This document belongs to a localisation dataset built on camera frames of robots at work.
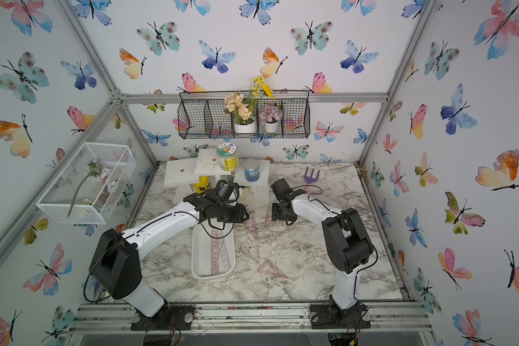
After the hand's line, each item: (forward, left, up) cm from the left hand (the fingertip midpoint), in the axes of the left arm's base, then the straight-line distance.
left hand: (249, 215), depth 84 cm
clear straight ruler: (-12, +10, -13) cm, 21 cm away
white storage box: (-13, +20, -14) cm, 27 cm away
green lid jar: (+15, +7, +17) cm, 23 cm away
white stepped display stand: (+21, +30, +2) cm, 37 cm away
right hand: (+6, -13, -8) cm, 17 cm away
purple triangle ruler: (+3, -1, -13) cm, 13 cm away
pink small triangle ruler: (-16, -7, -14) cm, 22 cm away
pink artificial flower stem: (+9, +51, +18) cm, 55 cm away
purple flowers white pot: (+33, -9, +21) cm, 41 cm away
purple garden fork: (+30, -30, -14) cm, 44 cm away
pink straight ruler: (-9, +14, -13) cm, 21 cm away
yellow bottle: (+18, +23, -4) cm, 29 cm away
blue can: (+16, -1, +8) cm, 18 cm away
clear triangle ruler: (-9, -1, -14) cm, 17 cm away
